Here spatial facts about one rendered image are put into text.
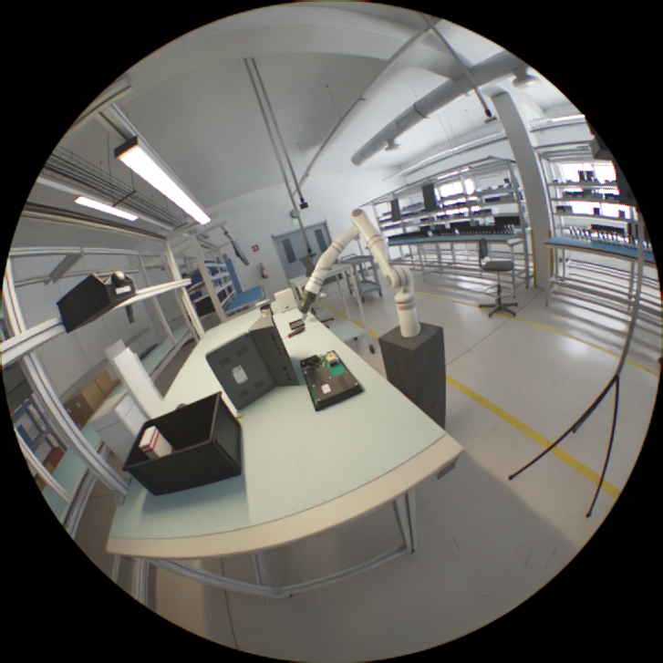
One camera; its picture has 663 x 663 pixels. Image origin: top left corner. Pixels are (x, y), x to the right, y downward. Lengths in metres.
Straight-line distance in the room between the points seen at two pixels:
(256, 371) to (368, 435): 0.39
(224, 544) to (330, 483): 0.24
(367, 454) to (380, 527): 1.01
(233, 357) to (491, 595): 1.54
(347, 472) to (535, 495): 1.31
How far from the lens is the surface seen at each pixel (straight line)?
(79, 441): 0.79
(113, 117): 0.73
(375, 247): 1.08
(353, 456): 0.46
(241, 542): 0.47
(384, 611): 1.38
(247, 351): 0.67
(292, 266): 7.40
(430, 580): 1.37
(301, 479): 0.46
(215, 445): 0.49
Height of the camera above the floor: 1.37
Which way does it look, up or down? 22 degrees down
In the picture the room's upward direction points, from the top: 18 degrees counter-clockwise
